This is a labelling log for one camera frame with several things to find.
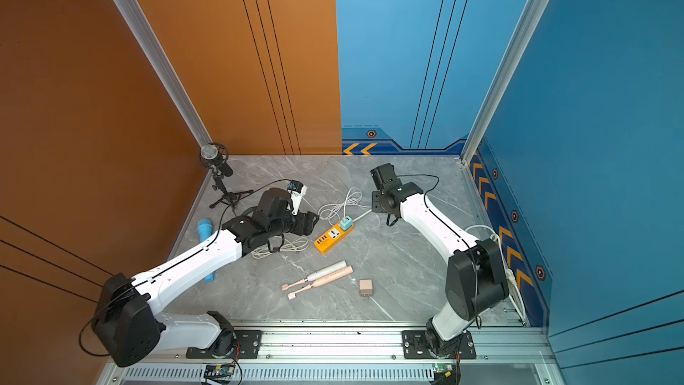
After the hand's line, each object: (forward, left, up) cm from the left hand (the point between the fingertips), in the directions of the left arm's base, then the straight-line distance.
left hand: (310, 211), depth 82 cm
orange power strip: (-3, -5, -14) cm, 15 cm away
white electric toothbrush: (-15, -1, -16) cm, 21 cm away
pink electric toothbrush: (-16, -4, -15) cm, 22 cm away
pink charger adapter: (-18, -18, -15) cm, 30 cm away
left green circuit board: (-39, +20, -19) cm, 48 cm away
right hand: (+6, -23, -3) cm, 24 cm away
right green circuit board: (-38, -39, -19) cm, 58 cm away
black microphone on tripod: (+17, +33, +7) cm, 38 cm away
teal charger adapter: (+2, -11, -11) cm, 16 cm away
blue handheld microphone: (+1, +40, -14) cm, 42 cm away
